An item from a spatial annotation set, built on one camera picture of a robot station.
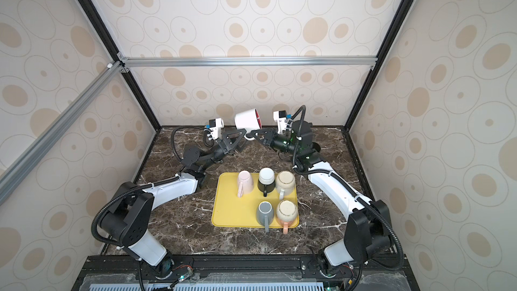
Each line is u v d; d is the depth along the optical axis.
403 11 0.76
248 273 0.73
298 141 0.58
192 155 0.62
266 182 0.88
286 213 0.78
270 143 0.65
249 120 0.71
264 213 0.78
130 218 0.46
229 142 0.64
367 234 0.42
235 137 0.66
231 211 0.87
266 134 0.69
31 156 0.55
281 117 0.70
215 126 0.70
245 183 0.87
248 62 0.91
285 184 0.87
